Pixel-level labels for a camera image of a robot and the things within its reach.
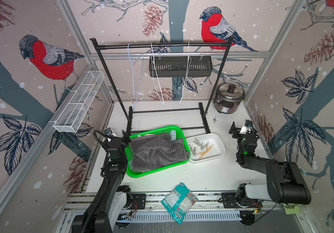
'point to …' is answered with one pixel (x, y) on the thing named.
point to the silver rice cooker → (228, 97)
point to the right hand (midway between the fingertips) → (243, 122)
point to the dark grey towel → (150, 152)
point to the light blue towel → (173, 135)
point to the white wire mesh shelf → (70, 119)
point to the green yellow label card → (292, 208)
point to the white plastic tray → (217, 150)
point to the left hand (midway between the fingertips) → (117, 130)
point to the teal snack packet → (179, 202)
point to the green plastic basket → (180, 135)
